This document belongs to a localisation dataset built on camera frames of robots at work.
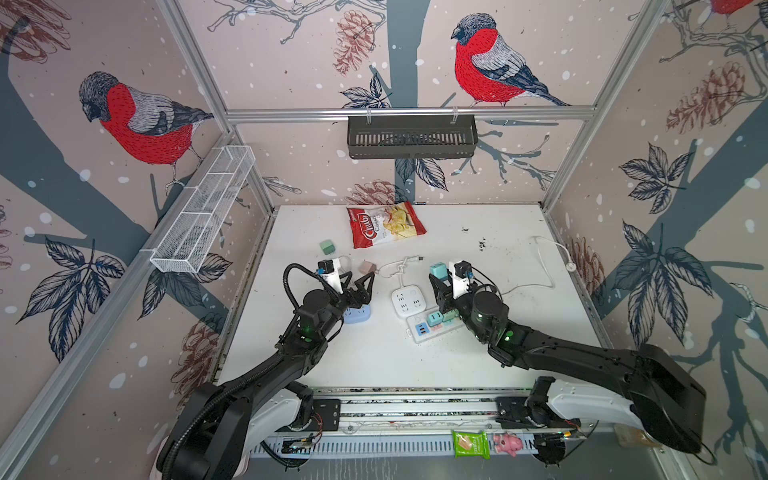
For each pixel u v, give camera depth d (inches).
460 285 26.3
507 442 26.8
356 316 34.9
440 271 29.3
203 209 31.2
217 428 16.0
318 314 24.2
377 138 42.0
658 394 15.8
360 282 28.7
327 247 42.0
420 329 33.6
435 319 32.9
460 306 27.1
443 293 27.2
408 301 36.4
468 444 26.9
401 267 39.4
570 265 39.9
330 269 28.0
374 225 43.1
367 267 39.6
